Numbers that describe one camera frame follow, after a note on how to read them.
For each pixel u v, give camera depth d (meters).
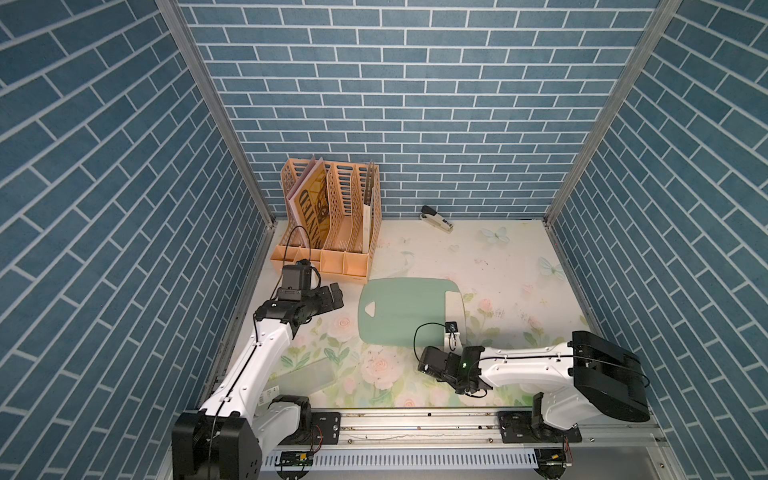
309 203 0.95
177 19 0.71
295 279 0.62
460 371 0.61
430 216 1.19
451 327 0.76
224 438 0.40
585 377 0.43
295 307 0.58
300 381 0.82
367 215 0.85
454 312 0.94
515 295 1.00
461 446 0.72
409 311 0.94
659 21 0.72
